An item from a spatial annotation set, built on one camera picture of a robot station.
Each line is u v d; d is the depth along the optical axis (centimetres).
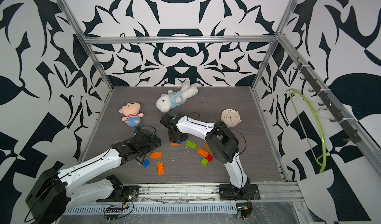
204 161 83
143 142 65
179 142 89
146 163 83
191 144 89
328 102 55
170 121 66
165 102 101
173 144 89
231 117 99
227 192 74
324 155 57
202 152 87
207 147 52
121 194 68
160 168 81
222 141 53
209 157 84
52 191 40
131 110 97
